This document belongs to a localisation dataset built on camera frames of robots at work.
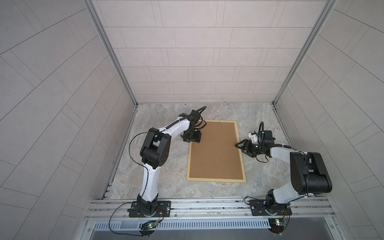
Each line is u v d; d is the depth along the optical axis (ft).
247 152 2.66
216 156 2.92
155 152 1.70
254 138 2.79
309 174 1.47
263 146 2.40
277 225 2.23
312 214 2.28
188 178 2.62
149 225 2.11
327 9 2.36
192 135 2.66
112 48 2.84
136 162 1.71
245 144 2.67
